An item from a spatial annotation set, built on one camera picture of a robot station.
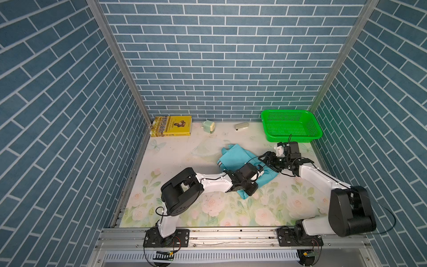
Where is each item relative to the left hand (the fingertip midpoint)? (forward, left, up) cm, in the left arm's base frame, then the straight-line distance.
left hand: (259, 189), depth 86 cm
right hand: (+13, -3, +7) cm, 15 cm away
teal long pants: (+17, +13, +4) cm, 22 cm away
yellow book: (+46, +55, -1) cm, 71 cm away
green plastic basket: (+50, -38, -1) cm, 62 cm away
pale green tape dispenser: (+41, +28, +4) cm, 50 cm away
